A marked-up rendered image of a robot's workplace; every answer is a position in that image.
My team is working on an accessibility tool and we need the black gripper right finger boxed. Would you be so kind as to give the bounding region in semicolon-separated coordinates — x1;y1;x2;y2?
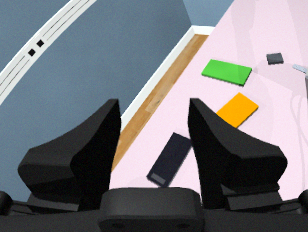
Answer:
187;98;288;213

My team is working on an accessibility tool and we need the orange flat rectangular block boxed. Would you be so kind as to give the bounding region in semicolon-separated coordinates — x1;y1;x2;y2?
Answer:
216;92;259;127

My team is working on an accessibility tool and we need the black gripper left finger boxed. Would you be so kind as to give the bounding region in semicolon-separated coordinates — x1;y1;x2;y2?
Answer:
17;99;122;214

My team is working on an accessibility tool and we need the green flat rectangular block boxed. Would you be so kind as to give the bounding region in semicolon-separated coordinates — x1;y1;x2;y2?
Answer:
201;59;252;86

